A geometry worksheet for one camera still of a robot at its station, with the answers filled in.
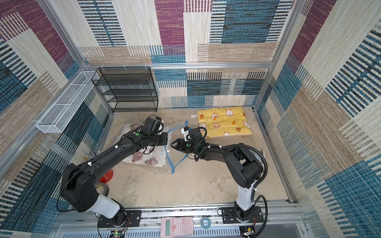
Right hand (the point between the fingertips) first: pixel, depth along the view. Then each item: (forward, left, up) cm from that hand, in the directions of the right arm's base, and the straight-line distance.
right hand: (174, 147), depth 89 cm
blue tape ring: (-39, -17, -8) cm, 43 cm away
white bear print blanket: (-5, +10, -4) cm, 12 cm away
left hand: (+1, +3, +7) cm, 8 cm away
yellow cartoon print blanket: (+24, -34, -6) cm, 42 cm away
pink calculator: (-38, -1, -7) cm, 39 cm away
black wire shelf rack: (+43, +36, +10) cm, 57 cm away
